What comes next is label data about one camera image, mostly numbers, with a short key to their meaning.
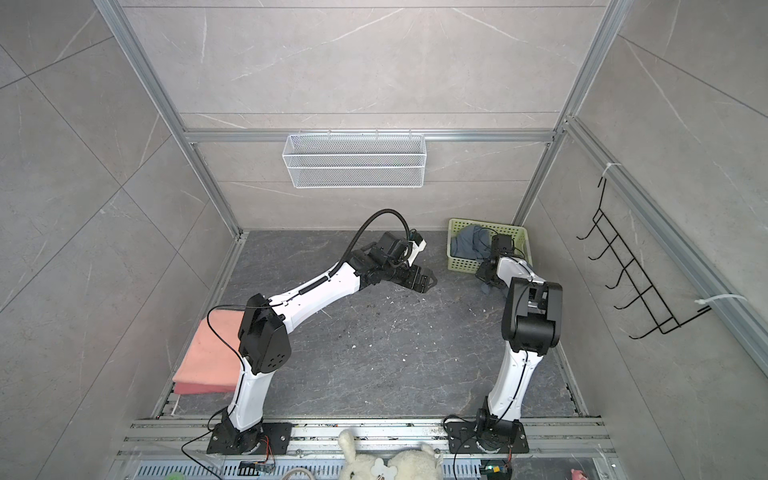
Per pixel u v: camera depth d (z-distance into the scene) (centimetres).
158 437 75
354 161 101
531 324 54
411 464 63
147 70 76
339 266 60
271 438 73
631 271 68
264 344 50
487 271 93
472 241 111
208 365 81
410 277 75
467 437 74
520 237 107
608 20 69
